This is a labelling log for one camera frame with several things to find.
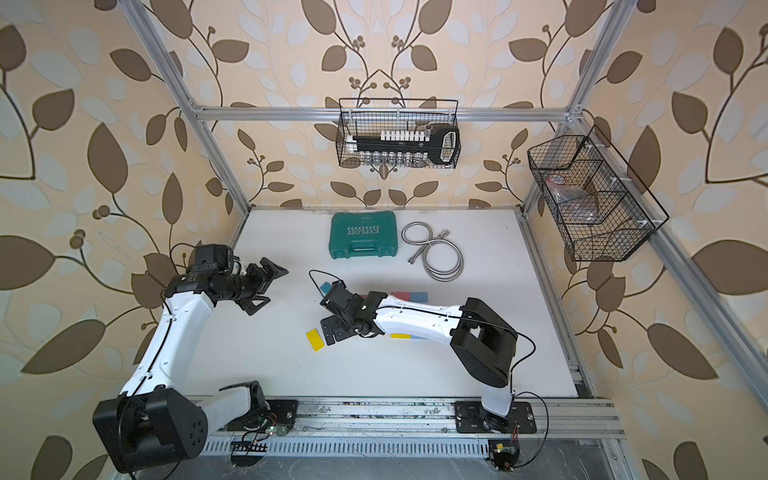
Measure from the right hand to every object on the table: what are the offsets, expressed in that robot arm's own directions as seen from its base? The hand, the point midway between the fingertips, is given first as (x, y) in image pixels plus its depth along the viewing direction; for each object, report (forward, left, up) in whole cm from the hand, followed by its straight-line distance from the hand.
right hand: (341, 326), depth 83 cm
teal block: (+16, +8, -6) cm, 19 cm away
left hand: (+9, +16, +13) cm, 22 cm away
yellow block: (-1, +9, -8) cm, 12 cm away
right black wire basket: (+16, -68, +27) cm, 75 cm away
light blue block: (-15, -20, +28) cm, 37 cm away
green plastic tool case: (+36, -5, -2) cm, 36 cm away
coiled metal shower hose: (+26, -33, -6) cm, 43 cm away
